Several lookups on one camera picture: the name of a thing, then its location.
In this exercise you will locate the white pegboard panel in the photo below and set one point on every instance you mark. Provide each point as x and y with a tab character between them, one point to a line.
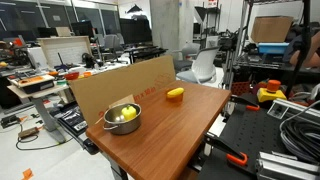
68	50

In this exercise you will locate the large cardboard sheet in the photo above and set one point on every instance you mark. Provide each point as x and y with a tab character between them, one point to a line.
126	83

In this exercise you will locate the brown cardboard box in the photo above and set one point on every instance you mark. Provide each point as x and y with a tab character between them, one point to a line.
270	29

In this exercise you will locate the white toy garlic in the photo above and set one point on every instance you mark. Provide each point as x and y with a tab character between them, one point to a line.
118	118

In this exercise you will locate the yellow toy corn cob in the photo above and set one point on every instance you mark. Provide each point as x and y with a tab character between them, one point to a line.
175	92

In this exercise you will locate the person forearm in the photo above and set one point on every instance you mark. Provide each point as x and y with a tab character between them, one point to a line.
313	50

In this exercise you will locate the red plastic crate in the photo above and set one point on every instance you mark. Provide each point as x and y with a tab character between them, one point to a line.
240	88

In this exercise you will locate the grey standing desk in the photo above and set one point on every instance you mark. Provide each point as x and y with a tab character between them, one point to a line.
43	110

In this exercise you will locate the aluminium extrusion rail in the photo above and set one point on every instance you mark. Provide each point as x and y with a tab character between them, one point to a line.
286	166
293	108

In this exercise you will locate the yellow toy bell pepper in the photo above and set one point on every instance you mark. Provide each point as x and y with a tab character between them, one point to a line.
129	112

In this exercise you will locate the power brick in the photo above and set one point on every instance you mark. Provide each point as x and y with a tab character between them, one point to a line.
28	132

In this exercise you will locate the grey office chair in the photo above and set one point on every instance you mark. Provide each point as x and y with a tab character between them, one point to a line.
186	56

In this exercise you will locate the black computer monitor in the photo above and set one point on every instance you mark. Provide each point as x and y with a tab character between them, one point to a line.
135	31

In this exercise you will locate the black tripod pole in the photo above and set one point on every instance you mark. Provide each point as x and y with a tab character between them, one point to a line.
301	40

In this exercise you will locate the blue plastic bin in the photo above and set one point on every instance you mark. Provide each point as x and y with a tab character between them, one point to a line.
272	48

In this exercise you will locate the black labelled equipment case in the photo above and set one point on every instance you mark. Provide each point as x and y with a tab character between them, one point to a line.
71	118

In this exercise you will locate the white office chair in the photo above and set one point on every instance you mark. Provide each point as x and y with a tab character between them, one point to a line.
201	68

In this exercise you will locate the orange floor tape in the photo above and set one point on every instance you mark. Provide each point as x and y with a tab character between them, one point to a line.
27	173

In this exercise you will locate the black orange device box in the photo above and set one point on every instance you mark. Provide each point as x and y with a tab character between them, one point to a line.
33	83

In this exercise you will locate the black perforated breadboard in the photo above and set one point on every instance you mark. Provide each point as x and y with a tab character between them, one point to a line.
253	133

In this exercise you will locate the orange bowl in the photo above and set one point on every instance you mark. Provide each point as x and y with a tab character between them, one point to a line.
71	76

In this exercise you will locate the steel cooking pot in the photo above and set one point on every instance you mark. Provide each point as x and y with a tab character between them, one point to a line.
121	126

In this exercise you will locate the yellow emergency stop button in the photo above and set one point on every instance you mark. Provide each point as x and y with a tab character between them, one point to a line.
270	93

